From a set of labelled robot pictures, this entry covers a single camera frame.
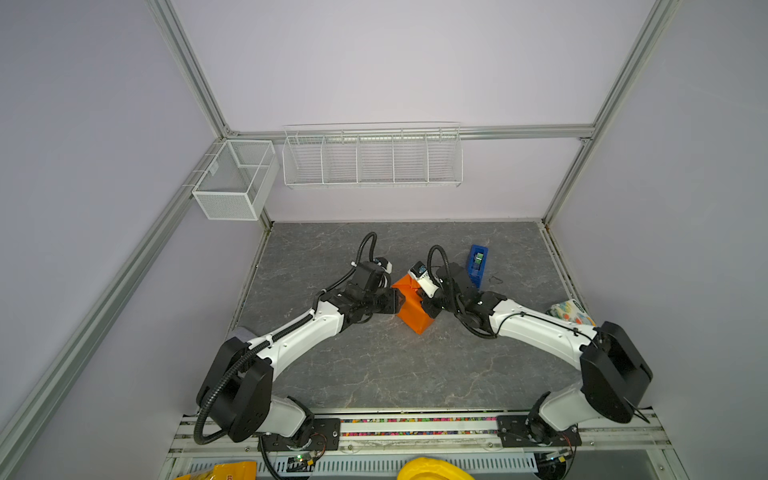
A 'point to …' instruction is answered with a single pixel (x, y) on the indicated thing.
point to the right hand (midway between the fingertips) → (420, 291)
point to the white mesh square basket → (238, 180)
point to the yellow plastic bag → (226, 471)
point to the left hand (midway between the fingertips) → (400, 302)
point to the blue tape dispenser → (476, 264)
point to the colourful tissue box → (571, 311)
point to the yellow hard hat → (426, 468)
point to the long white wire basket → (373, 155)
